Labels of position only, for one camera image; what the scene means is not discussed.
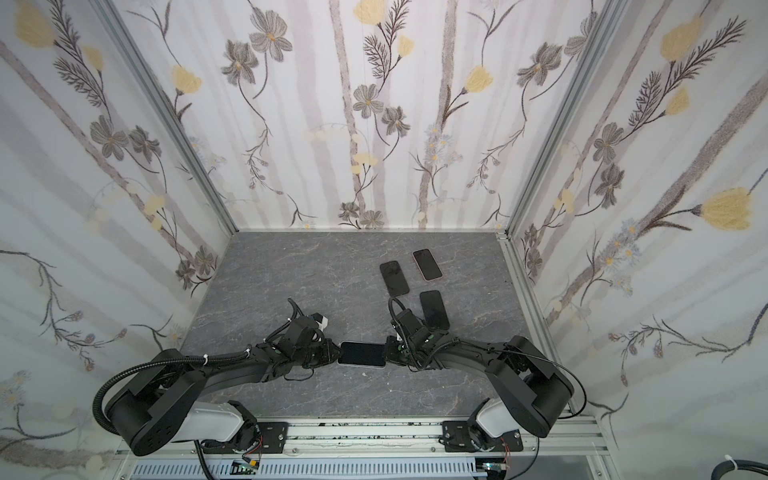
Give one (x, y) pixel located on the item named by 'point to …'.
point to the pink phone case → (420, 268)
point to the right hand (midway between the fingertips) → (372, 349)
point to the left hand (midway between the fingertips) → (340, 347)
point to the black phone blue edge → (427, 264)
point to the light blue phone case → (363, 366)
